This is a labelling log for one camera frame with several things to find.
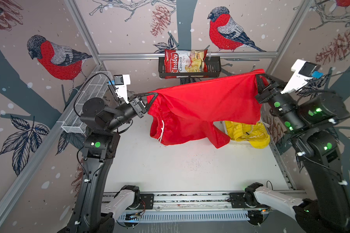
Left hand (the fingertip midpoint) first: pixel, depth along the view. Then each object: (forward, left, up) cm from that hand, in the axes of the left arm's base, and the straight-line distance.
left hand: (154, 94), depth 47 cm
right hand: (+3, -32, +7) cm, 33 cm away
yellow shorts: (+11, -58, -46) cm, 75 cm away
